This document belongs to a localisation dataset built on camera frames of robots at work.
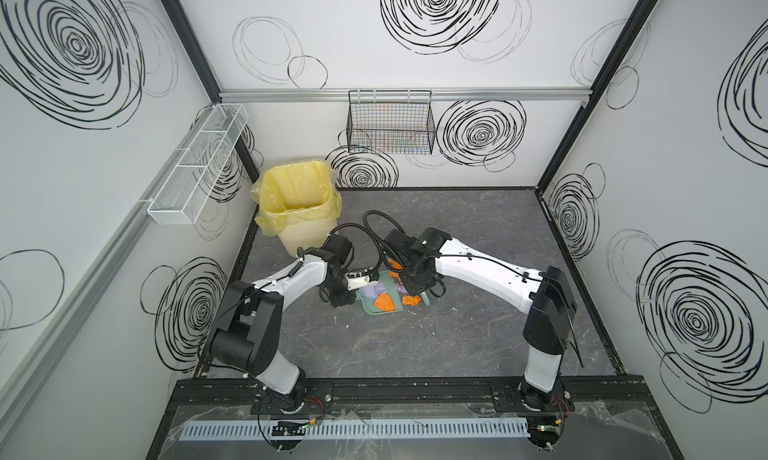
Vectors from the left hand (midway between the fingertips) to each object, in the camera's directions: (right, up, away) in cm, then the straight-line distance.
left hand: (350, 292), depth 90 cm
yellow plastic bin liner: (-20, +31, +10) cm, 38 cm away
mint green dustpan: (+6, -3, -1) cm, 7 cm away
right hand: (+18, +4, -9) cm, 21 cm away
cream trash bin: (-13, +18, -1) cm, 22 cm away
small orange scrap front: (+10, -3, -1) cm, 11 cm away
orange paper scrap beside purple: (+18, -2, -1) cm, 19 cm away
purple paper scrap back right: (+7, +1, -1) cm, 7 cm away
